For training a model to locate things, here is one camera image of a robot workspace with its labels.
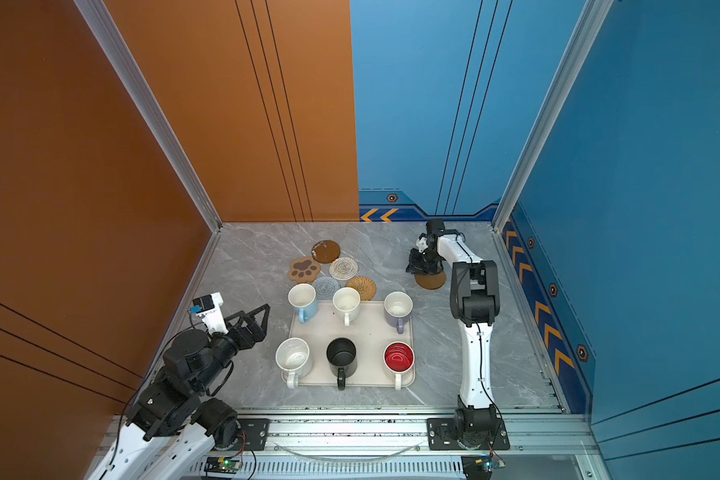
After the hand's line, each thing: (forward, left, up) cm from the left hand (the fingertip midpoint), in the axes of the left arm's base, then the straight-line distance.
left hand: (260, 308), depth 71 cm
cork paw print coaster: (+28, -2, -22) cm, 36 cm away
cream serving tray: (+5, -26, -23) cm, 35 cm away
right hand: (+29, -40, -22) cm, 54 cm away
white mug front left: (-4, -5, -22) cm, 23 cm away
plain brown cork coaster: (+23, -47, -21) cm, 57 cm away
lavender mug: (+12, -35, -22) cm, 43 cm away
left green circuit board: (-29, +8, -24) cm, 39 cm away
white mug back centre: (+13, -19, -20) cm, 30 cm away
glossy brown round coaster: (+37, -9, -23) cm, 45 cm away
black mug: (-4, -19, -21) cm, 28 cm away
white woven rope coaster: (+28, -17, -22) cm, 40 cm away
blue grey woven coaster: (+21, -11, -23) cm, 33 cm away
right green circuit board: (-29, -53, -23) cm, 64 cm away
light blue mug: (+13, -6, -16) cm, 22 cm away
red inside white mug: (-4, -35, -21) cm, 41 cm away
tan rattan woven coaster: (+22, -24, -22) cm, 40 cm away
